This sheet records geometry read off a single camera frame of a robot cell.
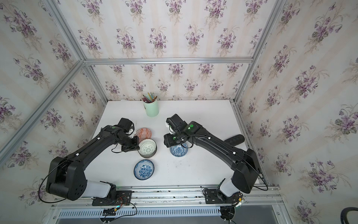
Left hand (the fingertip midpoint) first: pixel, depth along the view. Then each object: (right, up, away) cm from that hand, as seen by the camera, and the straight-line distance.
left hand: (141, 149), depth 83 cm
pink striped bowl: (+4, -5, 0) cm, 6 cm away
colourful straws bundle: (-1, +34, +24) cm, 41 cm away
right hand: (+18, +6, -7) cm, 20 cm away
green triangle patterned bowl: (+3, 0, +5) cm, 6 cm away
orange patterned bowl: (-3, +7, +13) cm, 15 cm away
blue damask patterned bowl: (+23, -3, +7) cm, 24 cm away
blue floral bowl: (+2, -12, -1) cm, 12 cm away
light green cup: (+2, +25, +22) cm, 33 cm away
